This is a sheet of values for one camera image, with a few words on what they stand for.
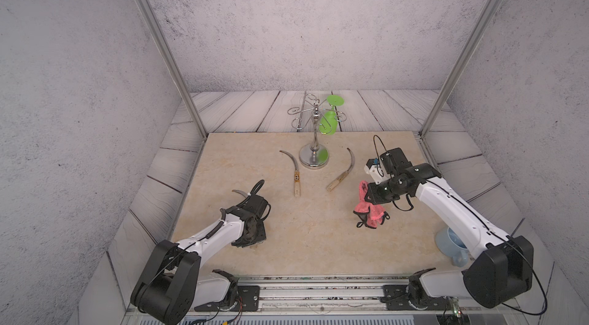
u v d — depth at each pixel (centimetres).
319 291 75
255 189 75
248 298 73
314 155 110
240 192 98
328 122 98
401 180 57
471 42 87
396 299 72
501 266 40
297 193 97
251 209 71
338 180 101
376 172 72
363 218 81
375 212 77
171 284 41
